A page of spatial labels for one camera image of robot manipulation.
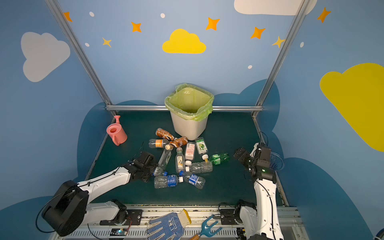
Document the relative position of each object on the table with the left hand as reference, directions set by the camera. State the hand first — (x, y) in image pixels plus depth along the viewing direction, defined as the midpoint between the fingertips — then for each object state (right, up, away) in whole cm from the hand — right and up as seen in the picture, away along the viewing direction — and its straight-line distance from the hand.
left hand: (157, 168), depth 89 cm
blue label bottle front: (+6, -5, -8) cm, 12 cm away
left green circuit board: (-14, -26, -18) cm, 35 cm away
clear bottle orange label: (-2, +14, +9) cm, 17 cm away
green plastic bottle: (+37, +5, +4) cm, 37 cm away
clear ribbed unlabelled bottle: (+27, +1, -2) cm, 27 cm away
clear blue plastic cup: (+63, +8, -16) cm, 66 cm away
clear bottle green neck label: (+14, +5, 0) cm, 14 cm away
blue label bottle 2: (+22, -5, -7) cm, 23 cm away
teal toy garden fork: (+28, -25, -18) cm, 42 cm away
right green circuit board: (+45, -27, -17) cm, 56 cm away
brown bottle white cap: (+11, +15, +7) cm, 20 cm away
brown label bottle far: (+2, +20, +13) cm, 24 cm away
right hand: (+49, +11, -9) cm, 51 cm away
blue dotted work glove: (+10, -24, -17) cm, 31 cm away
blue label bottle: (+1, -1, -3) cm, 3 cm away
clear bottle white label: (+5, +7, +2) cm, 9 cm away
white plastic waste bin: (+20, +23, +6) cm, 31 cm away
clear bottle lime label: (+27, +11, +7) cm, 31 cm away
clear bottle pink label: (+20, +9, +6) cm, 23 cm away
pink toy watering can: (-28, +22, +7) cm, 36 cm away
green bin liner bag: (+20, +43, +18) cm, 51 cm away
